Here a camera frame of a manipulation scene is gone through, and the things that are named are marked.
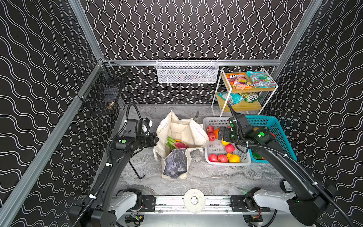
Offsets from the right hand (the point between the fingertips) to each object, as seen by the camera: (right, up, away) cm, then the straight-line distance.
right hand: (226, 134), depth 76 cm
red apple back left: (-4, +1, +24) cm, 25 cm away
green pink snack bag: (+24, +32, +9) cm, 41 cm away
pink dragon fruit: (-24, -8, +10) cm, 27 cm away
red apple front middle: (+1, -15, +10) cm, 18 cm away
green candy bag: (+26, +24, +25) cm, 43 cm away
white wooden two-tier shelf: (+15, +25, +11) cm, 31 cm away
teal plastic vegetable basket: (+41, -6, +16) cm, 44 cm away
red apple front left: (-5, -15, +10) cm, 19 cm away
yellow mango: (+8, -16, +10) cm, 20 cm away
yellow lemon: (-4, -3, -10) cm, 11 cm away
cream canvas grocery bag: (-28, -6, +23) cm, 37 cm away
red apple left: (-4, -3, +17) cm, 18 cm away
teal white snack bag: (+13, +23, +25) cm, 36 cm away
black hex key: (-54, -22, +12) cm, 59 cm away
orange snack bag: (+10, +30, +8) cm, 33 cm away
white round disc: (-14, -37, -2) cm, 40 cm away
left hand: (-34, -2, -1) cm, 34 cm away
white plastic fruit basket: (+2, -14, +17) cm, 22 cm away
